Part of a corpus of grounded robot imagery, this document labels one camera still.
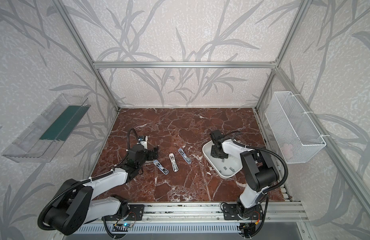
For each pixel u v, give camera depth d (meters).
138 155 0.68
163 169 0.87
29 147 0.61
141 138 0.78
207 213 0.75
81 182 0.46
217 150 0.71
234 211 0.74
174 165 0.89
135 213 0.72
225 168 0.89
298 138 0.61
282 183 0.46
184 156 0.93
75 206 0.42
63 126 0.63
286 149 0.73
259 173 0.47
